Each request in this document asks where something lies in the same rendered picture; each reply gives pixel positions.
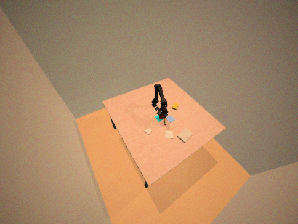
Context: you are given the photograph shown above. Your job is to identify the tan flat rectangular slab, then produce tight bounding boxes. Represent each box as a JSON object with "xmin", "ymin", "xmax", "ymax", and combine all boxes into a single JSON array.
[{"xmin": 177, "ymin": 128, "xmax": 193, "ymax": 143}]

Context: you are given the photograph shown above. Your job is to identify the tan flat rectangular block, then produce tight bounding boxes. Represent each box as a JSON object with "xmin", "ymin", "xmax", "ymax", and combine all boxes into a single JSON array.
[{"xmin": 144, "ymin": 127, "xmax": 152, "ymax": 135}]

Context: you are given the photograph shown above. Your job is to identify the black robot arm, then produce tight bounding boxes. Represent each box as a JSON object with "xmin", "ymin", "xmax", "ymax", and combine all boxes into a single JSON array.
[{"xmin": 151, "ymin": 84, "xmax": 168, "ymax": 116}]

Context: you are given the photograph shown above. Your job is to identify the yellow rectangular block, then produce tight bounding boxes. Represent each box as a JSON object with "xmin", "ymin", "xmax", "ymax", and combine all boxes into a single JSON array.
[{"xmin": 172, "ymin": 103, "xmax": 179, "ymax": 110}]

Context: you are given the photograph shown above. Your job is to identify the tan flat rectangular pad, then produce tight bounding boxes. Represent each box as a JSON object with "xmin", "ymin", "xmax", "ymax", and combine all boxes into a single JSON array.
[{"xmin": 165, "ymin": 130, "xmax": 173, "ymax": 138}]

